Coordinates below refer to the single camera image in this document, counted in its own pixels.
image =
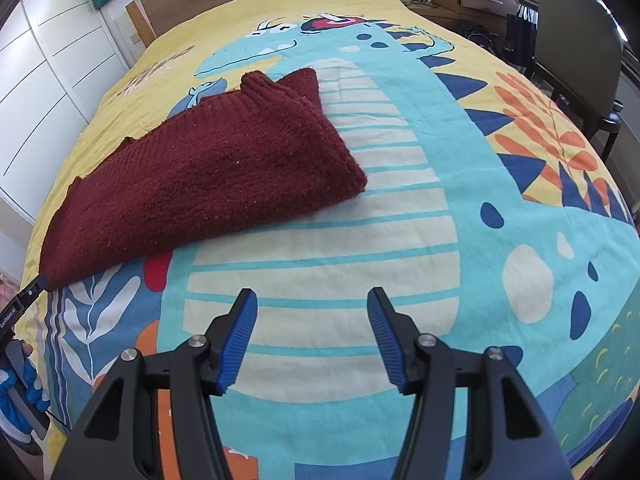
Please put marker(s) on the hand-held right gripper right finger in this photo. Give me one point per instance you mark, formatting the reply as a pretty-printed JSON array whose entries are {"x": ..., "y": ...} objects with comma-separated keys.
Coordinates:
[{"x": 387, "y": 345}]

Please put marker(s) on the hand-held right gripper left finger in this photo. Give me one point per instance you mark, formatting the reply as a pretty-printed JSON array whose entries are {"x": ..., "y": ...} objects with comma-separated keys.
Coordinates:
[{"x": 239, "y": 345}]

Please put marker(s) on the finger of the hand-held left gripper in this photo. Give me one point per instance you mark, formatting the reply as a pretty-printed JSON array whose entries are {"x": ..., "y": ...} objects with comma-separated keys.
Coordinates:
[{"x": 31, "y": 292}]

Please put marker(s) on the maroon knitted sweater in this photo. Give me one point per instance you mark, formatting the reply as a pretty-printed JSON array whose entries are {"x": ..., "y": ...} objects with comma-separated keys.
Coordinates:
[{"x": 210, "y": 175}]

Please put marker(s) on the person's left hand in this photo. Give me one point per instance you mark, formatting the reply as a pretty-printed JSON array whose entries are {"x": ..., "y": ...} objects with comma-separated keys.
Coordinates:
[{"x": 33, "y": 380}]

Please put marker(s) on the bed with yellow dinosaur duvet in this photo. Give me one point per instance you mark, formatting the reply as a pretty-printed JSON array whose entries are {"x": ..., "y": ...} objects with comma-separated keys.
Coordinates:
[{"x": 350, "y": 235}]

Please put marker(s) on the white wardrobe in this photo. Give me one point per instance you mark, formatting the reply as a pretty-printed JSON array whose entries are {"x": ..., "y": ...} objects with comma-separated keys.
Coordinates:
[{"x": 45, "y": 60}]

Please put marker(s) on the dark backpack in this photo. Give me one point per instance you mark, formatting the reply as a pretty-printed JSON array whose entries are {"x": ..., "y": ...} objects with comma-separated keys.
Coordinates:
[{"x": 480, "y": 37}]

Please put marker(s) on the black paper bag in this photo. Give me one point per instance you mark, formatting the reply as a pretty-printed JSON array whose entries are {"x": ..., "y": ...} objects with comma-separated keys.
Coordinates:
[{"x": 521, "y": 35}]

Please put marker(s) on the grey-green chair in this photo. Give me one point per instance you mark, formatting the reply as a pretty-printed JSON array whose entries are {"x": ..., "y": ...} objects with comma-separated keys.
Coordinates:
[{"x": 575, "y": 50}]

